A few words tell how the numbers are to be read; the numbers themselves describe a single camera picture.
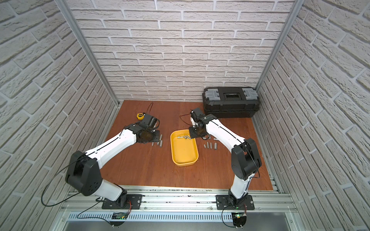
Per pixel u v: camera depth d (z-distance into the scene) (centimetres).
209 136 61
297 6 69
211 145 95
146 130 65
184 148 94
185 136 98
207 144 95
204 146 95
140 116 108
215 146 94
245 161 47
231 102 98
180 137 98
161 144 95
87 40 84
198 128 64
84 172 42
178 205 74
